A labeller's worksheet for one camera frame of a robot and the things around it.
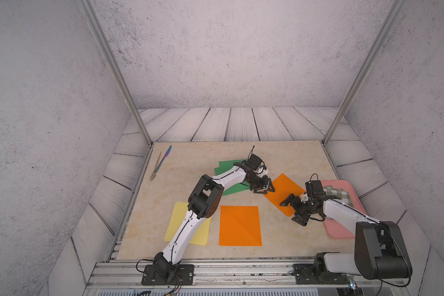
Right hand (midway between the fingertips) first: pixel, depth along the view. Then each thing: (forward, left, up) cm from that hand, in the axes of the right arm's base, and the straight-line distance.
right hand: (287, 209), depth 88 cm
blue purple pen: (+36, +67, -1) cm, 76 cm away
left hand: (+9, +4, 0) cm, 10 cm away
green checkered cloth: (+10, -30, -3) cm, 32 cm away
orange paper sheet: (-7, +22, -3) cm, 23 cm away
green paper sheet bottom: (+10, +21, +5) cm, 23 cm away
